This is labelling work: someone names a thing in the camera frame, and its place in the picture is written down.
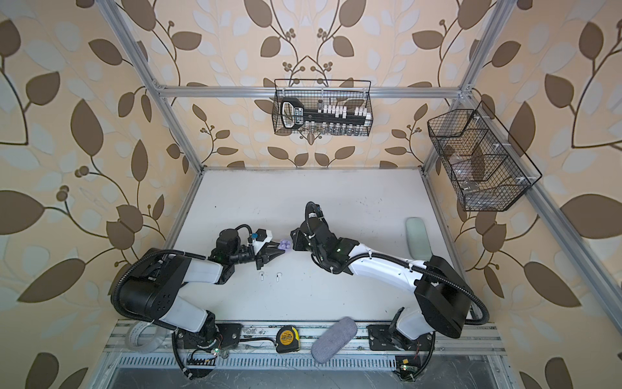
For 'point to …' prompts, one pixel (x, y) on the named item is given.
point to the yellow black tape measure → (287, 339)
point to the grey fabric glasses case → (338, 335)
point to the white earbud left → (262, 275)
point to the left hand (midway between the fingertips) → (283, 246)
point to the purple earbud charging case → (285, 245)
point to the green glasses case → (418, 241)
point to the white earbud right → (278, 275)
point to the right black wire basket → (491, 172)
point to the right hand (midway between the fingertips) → (292, 235)
